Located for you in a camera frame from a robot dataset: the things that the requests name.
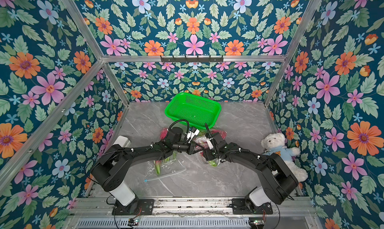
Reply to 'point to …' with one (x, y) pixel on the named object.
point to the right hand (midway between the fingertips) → (210, 149)
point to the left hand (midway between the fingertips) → (205, 149)
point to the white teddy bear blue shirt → (275, 143)
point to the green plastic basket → (197, 110)
